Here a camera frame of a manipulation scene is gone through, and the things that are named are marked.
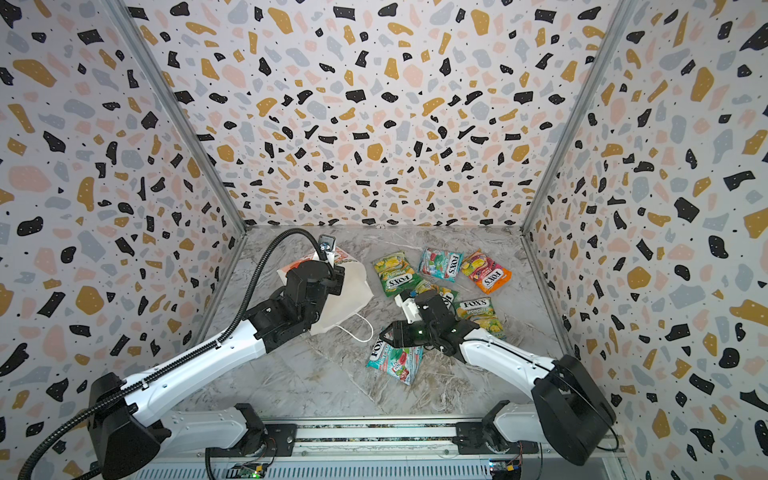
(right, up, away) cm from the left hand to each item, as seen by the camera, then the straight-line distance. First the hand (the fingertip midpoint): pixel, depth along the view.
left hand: (330, 252), depth 73 cm
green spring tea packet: (+25, -11, +28) cm, 39 cm away
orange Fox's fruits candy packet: (+48, -8, +33) cm, 59 cm away
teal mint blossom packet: (+17, -31, +12) cm, 37 cm away
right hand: (+12, -21, +7) cm, 25 cm away
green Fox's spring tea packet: (+15, -7, +32) cm, 36 cm away
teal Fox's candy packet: (+31, -4, +34) cm, 46 cm away
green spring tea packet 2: (+42, -19, +22) cm, 51 cm away
